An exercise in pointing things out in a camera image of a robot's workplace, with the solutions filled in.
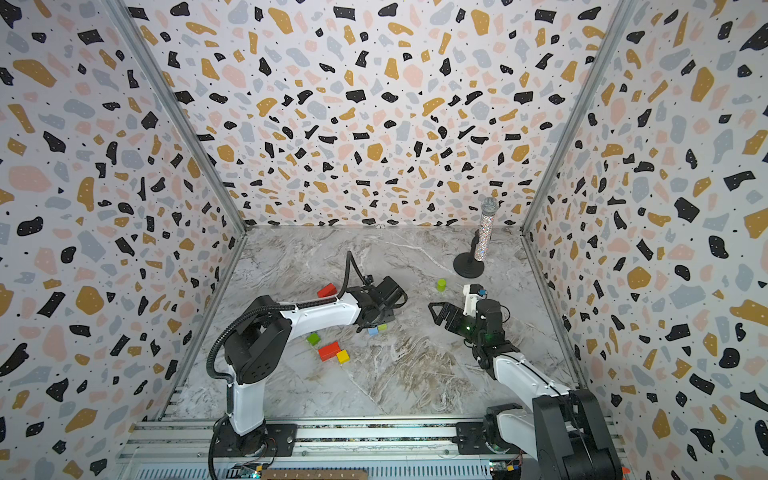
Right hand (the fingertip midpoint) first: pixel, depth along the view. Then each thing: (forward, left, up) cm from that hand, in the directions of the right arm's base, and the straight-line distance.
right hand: (436, 304), depth 86 cm
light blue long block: (-3, +19, -11) cm, 22 cm away
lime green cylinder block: (+14, -3, -11) cm, 18 cm away
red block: (+10, +35, -10) cm, 38 cm away
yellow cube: (-11, +27, -11) cm, 31 cm away
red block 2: (-10, +31, -10) cm, 34 cm away
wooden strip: (-39, +29, -8) cm, 49 cm away
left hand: (+1, +14, -7) cm, 16 cm away
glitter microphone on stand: (+23, -15, -12) cm, 30 cm away
